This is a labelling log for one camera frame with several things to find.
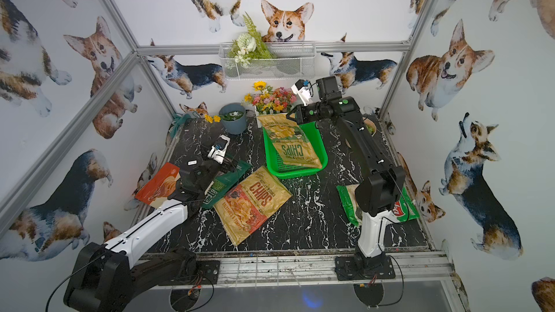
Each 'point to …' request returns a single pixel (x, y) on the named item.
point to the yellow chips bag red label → (250, 202)
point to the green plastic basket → (281, 170)
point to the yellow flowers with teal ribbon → (181, 118)
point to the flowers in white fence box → (268, 100)
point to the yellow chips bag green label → (294, 146)
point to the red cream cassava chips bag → (160, 186)
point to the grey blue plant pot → (233, 117)
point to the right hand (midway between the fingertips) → (294, 108)
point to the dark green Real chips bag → (225, 181)
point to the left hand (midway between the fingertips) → (224, 138)
